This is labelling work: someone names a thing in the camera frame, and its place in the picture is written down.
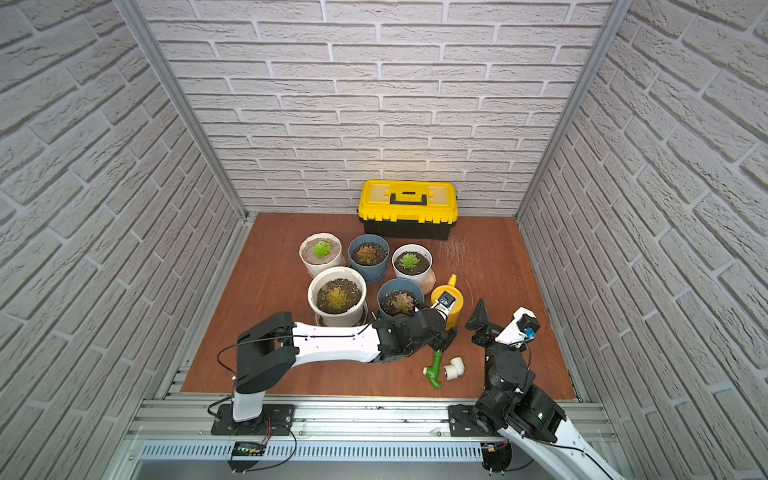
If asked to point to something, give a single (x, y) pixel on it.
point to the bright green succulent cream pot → (322, 249)
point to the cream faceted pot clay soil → (314, 265)
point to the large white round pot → (352, 313)
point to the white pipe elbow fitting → (455, 369)
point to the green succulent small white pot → (409, 260)
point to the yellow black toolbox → (408, 209)
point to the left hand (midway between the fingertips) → (440, 303)
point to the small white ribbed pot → (419, 273)
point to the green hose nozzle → (433, 372)
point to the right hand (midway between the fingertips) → (499, 309)
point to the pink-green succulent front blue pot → (402, 302)
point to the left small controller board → (249, 448)
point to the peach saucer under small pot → (429, 282)
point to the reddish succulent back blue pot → (367, 254)
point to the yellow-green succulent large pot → (336, 297)
